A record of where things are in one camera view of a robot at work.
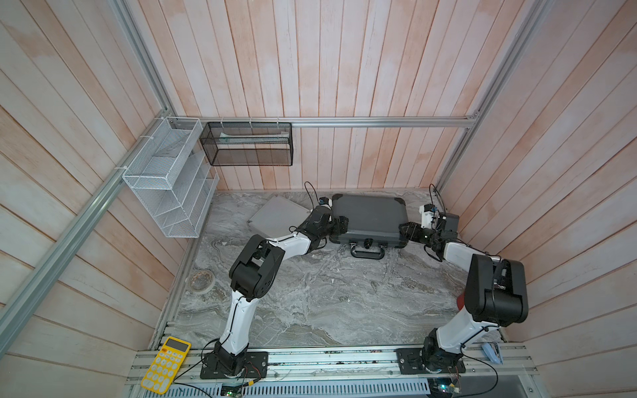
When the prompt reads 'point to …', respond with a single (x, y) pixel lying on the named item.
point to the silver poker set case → (276, 217)
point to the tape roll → (201, 281)
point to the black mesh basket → (248, 143)
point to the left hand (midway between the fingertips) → (342, 224)
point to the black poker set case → (373, 224)
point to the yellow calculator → (166, 366)
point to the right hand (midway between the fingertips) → (404, 224)
